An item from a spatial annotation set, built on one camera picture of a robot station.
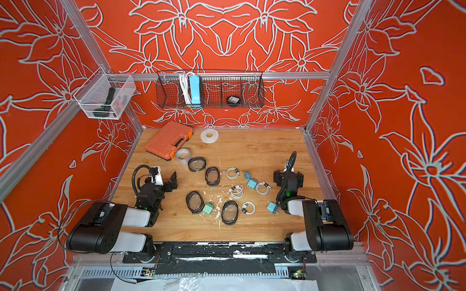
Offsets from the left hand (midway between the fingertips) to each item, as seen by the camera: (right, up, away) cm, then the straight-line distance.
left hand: (166, 172), depth 89 cm
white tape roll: (+19, +20, +25) cm, 37 cm away
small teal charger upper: (+41, -2, +3) cm, 42 cm away
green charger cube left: (+22, -17, -5) cm, 28 cm away
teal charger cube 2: (+52, -16, -6) cm, 55 cm away
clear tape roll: (+4, +7, +16) cm, 18 cm away
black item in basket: (+34, +38, +6) cm, 52 cm away
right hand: (+61, +1, +2) cm, 61 cm away
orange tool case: (-8, +14, +17) cm, 23 cm away
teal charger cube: (+44, -7, +3) cm, 44 cm away
